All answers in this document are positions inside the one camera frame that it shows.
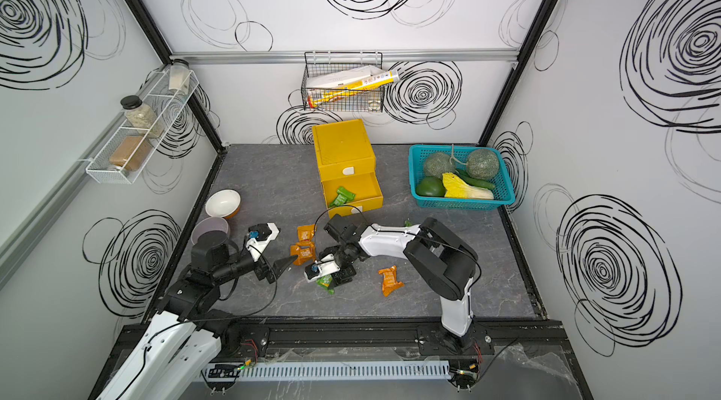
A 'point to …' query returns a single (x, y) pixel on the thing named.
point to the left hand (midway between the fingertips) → (284, 242)
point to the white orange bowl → (223, 203)
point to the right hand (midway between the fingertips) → (325, 272)
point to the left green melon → (437, 163)
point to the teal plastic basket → (503, 192)
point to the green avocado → (431, 186)
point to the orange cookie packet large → (303, 251)
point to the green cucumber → (478, 182)
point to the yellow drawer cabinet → (345, 159)
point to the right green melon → (482, 163)
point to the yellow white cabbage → (456, 188)
